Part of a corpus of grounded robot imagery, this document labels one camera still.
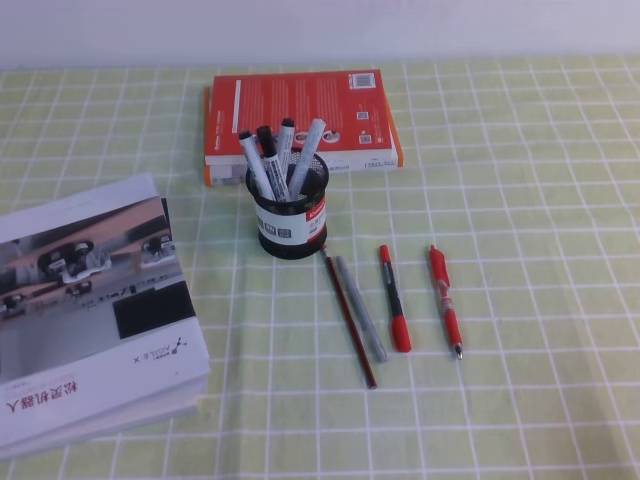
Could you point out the red book upper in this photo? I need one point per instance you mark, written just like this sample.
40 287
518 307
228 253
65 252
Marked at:
300 105

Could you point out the orange book lower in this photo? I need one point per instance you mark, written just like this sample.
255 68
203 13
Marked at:
380 162

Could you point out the grey pen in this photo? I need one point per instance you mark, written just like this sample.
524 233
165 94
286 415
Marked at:
361 311

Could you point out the white marker large black cap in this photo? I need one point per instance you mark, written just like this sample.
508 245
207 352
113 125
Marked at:
273 168

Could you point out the black mesh pen holder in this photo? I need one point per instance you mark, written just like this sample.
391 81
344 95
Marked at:
296 229

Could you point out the dark red pencil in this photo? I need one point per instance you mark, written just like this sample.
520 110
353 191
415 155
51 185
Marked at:
359 348

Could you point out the white marker grey cap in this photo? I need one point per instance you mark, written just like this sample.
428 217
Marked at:
305 158

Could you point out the white marker leftmost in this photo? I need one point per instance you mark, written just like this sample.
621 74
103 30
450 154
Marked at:
254 160

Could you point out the white book stack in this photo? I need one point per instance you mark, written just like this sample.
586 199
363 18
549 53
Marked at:
98 329

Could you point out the red gel pen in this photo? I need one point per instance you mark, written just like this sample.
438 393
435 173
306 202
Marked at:
442 283

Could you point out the red and black marker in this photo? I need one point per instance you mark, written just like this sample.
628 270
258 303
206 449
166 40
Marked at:
398 326

